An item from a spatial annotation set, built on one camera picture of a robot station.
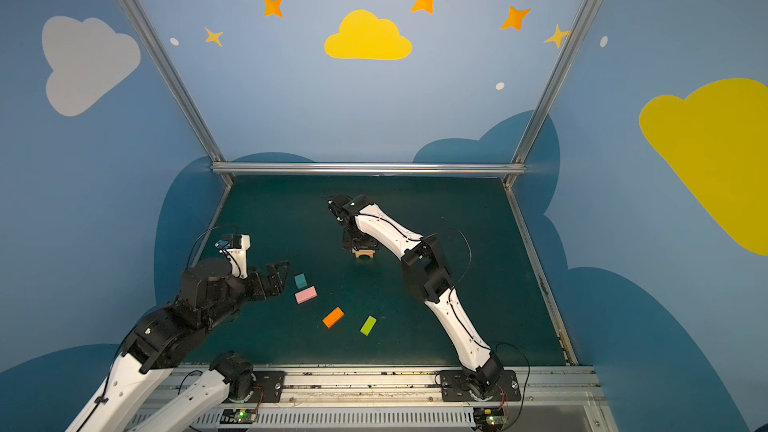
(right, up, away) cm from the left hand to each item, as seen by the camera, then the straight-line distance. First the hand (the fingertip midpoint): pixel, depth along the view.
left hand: (279, 266), depth 69 cm
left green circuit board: (-10, -36, +2) cm, 38 cm away
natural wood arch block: (+17, -1, +30) cm, 34 cm away
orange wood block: (+10, -18, +17) cm, 27 cm away
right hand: (+17, +2, +28) cm, 32 cm away
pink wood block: (0, -13, +21) cm, 25 cm away
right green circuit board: (+50, -38, +2) cm, 63 cm away
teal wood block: (-1, -8, +21) cm, 22 cm away
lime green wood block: (+20, -20, +15) cm, 32 cm away
